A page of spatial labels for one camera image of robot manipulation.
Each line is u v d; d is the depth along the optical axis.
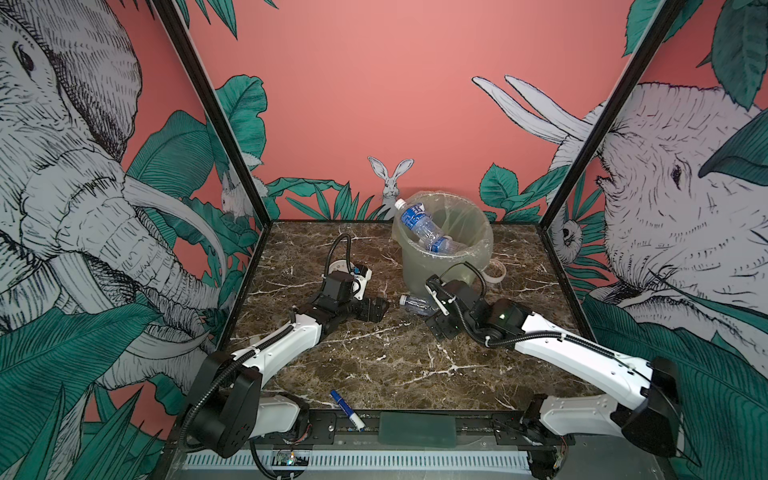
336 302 0.66
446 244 0.88
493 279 1.04
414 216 0.80
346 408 0.76
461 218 0.93
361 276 0.77
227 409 0.41
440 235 0.80
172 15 0.70
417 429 0.73
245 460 0.70
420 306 0.91
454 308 0.56
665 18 0.70
